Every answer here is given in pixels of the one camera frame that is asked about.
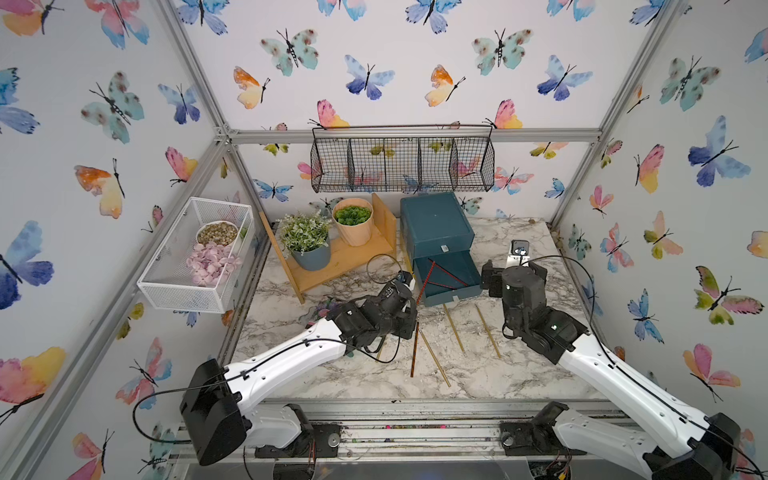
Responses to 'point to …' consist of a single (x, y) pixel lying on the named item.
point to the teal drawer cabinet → (437, 237)
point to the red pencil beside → (425, 284)
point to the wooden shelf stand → (343, 259)
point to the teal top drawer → (442, 246)
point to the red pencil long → (414, 351)
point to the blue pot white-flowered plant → (306, 237)
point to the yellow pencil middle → (453, 327)
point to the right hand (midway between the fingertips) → (513, 261)
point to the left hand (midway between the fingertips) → (416, 315)
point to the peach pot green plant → (353, 218)
